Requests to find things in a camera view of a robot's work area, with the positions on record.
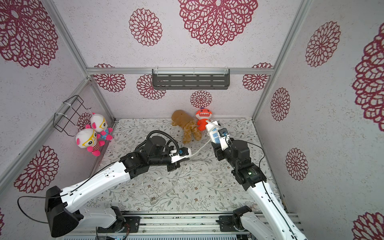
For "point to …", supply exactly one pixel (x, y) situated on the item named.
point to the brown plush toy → (182, 119)
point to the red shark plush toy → (203, 115)
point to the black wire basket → (74, 101)
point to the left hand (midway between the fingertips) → (186, 157)
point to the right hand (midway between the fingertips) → (219, 138)
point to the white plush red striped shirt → (88, 138)
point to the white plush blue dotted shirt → (99, 124)
